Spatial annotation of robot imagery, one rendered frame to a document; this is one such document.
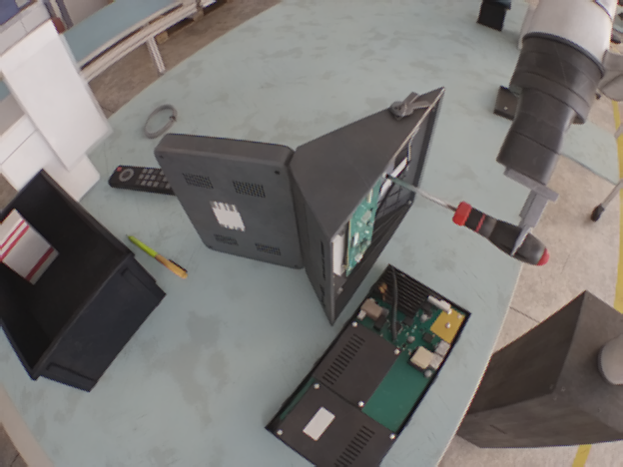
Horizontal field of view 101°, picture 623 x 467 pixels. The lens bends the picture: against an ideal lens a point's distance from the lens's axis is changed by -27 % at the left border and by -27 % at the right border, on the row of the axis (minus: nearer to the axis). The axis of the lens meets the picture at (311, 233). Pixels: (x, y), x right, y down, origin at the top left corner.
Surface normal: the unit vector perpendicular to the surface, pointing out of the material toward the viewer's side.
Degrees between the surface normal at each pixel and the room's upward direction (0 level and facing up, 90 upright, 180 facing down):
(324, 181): 0
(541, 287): 0
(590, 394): 0
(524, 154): 49
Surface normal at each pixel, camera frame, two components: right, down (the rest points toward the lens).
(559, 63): -0.52, 0.16
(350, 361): -0.06, -0.54
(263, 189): -0.26, 0.82
